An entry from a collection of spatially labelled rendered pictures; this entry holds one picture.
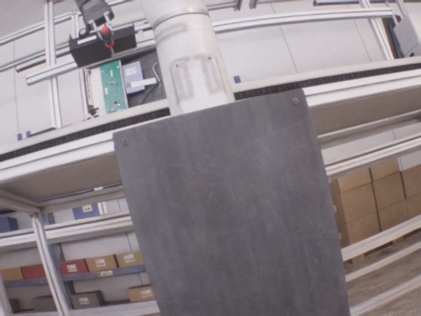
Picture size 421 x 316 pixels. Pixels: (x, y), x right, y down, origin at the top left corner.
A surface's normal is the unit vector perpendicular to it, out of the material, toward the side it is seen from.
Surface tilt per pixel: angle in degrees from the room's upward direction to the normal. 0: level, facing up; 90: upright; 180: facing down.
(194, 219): 90
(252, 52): 90
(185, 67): 90
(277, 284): 90
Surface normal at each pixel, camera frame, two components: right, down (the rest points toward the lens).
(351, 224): 0.07, -0.19
